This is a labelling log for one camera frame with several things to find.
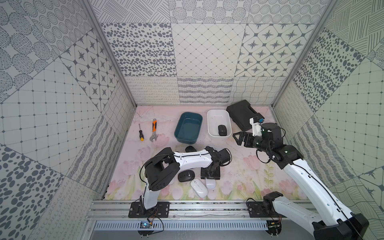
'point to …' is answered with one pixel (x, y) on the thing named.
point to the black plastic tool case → (241, 113)
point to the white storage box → (219, 123)
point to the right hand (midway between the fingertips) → (240, 137)
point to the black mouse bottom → (186, 176)
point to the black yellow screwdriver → (141, 134)
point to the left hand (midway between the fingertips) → (218, 183)
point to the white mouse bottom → (199, 187)
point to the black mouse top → (190, 149)
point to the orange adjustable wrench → (154, 135)
